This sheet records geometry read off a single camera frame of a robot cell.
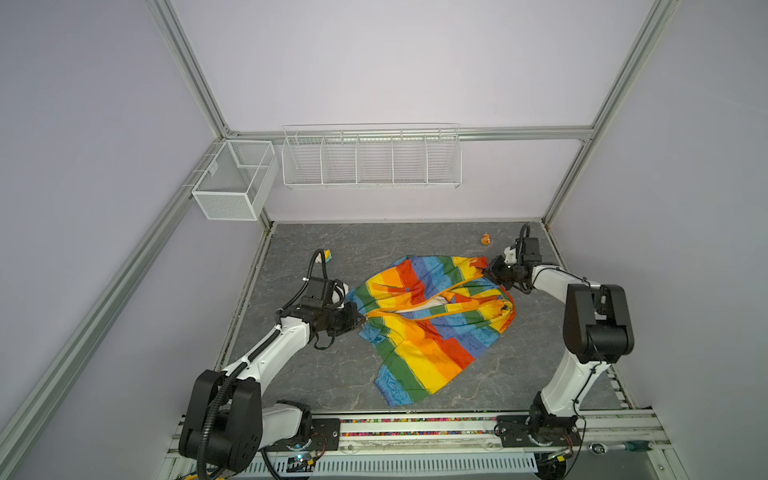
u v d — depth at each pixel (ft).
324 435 2.40
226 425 1.32
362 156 3.33
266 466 2.28
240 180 3.34
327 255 3.46
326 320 2.36
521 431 2.42
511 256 2.99
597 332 1.65
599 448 2.29
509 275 2.85
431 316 3.08
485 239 3.69
